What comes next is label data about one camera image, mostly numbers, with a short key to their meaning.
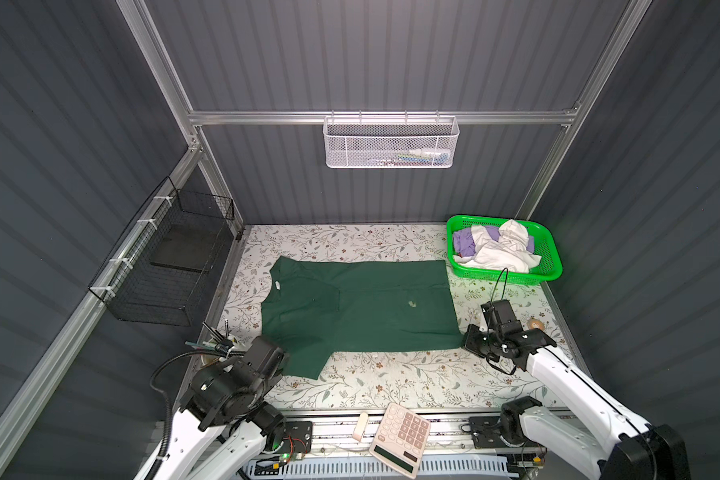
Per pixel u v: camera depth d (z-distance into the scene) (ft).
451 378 2.72
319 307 3.28
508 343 1.96
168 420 1.41
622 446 1.32
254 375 1.63
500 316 2.12
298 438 2.38
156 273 2.41
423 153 2.99
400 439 2.36
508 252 3.34
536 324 3.07
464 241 3.51
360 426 2.41
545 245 3.43
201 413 1.44
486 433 2.42
